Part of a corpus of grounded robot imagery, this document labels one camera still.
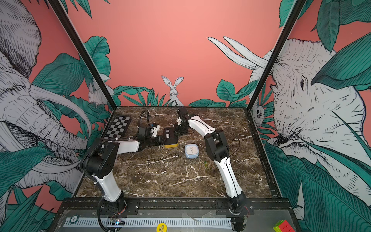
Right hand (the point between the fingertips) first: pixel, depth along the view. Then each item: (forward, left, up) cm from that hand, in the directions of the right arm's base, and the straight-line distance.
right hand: (173, 132), depth 98 cm
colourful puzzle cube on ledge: (-52, -56, -2) cm, 77 cm away
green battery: (-20, -22, -6) cm, 31 cm away
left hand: (-3, +4, -1) cm, 5 cm away
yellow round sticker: (-53, +1, -5) cm, 53 cm away
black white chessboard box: (+5, +42, -2) cm, 42 cm away
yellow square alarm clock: (-5, +2, -3) cm, 6 cm away
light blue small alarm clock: (-13, -13, -3) cm, 18 cm away
